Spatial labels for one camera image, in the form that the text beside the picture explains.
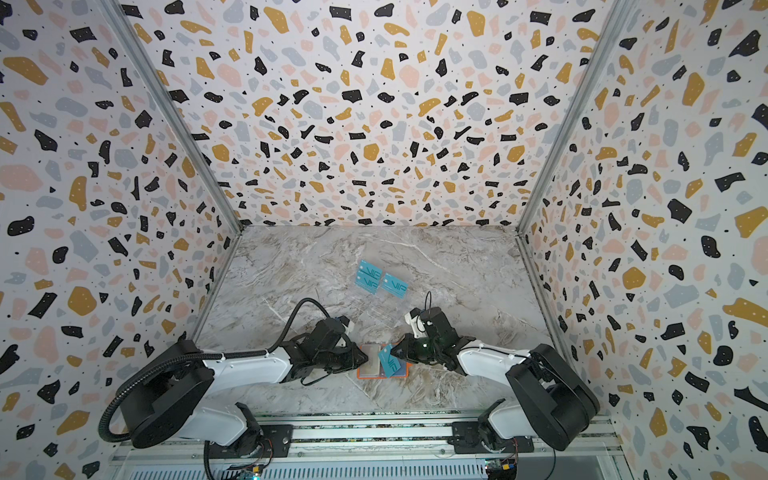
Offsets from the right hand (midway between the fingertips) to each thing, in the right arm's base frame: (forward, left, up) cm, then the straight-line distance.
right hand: (390, 348), depth 83 cm
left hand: (-2, +4, -2) cm, 5 cm away
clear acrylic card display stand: (+20, +3, -5) cm, 21 cm away
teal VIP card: (-3, 0, -3) cm, 4 cm away
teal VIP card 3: (+22, +8, 0) cm, 24 cm away
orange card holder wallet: (-4, +5, -6) cm, 9 cm away
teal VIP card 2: (+26, +7, +3) cm, 27 cm away
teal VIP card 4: (+20, -1, +2) cm, 20 cm away
